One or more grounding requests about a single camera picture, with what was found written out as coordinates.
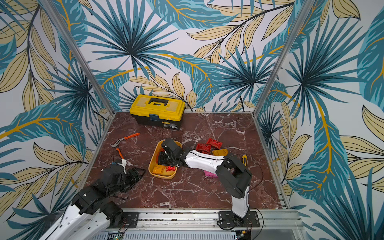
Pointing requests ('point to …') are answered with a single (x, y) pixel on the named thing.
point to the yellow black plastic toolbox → (163, 112)
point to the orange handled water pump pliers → (115, 144)
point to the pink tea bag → (208, 174)
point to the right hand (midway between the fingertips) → (157, 159)
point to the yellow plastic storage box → (169, 175)
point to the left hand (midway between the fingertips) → (144, 175)
